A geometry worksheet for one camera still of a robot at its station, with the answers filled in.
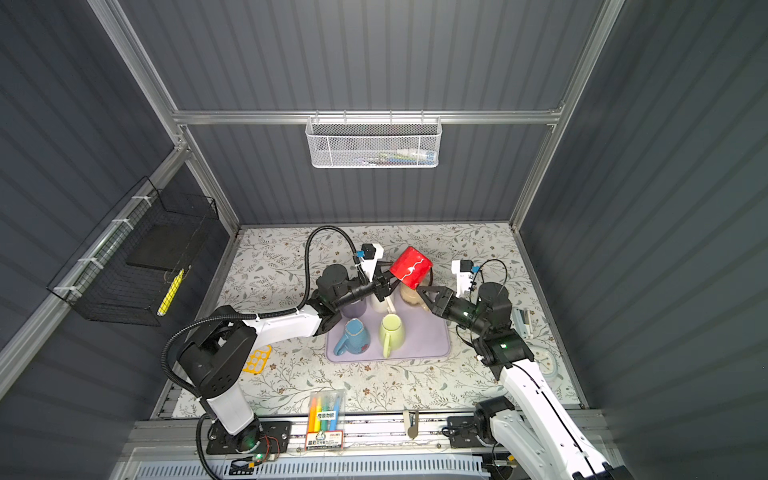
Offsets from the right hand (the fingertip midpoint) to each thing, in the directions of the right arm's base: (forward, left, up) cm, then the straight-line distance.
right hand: (422, 294), depth 71 cm
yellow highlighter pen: (-1, +59, +4) cm, 59 cm away
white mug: (+8, +10, -20) cm, 24 cm away
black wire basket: (+3, +72, +6) cm, 72 cm away
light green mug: (-3, +8, -16) cm, 18 cm away
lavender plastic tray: (0, -3, -25) cm, 26 cm away
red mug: (+5, +2, +4) cm, 7 cm away
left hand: (+9, +4, -1) cm, 10 cm away
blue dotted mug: (-4, +18, -17) cm, 25 cm away
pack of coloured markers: (-23, +25, -23) cm, 41 cm away
